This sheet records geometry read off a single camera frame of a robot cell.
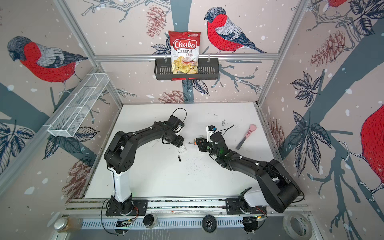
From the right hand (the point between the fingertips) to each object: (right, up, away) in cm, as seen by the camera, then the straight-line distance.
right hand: (195, 143), depth 86 cm
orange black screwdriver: (0, -2, +12) cm, 12 cm away
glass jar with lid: (-54, -30, -24) cm, 67 cm away
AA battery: (-10, -11, +5) cm, 15 cm away
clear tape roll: (+49, -37, -16) cm, 63 cm away
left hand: (-11, -1, +10) cm, 15 cm away
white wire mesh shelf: (-63, +13, -14) cm, 65 cm away
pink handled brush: (+41, +7, +18) cm, 45 cm away
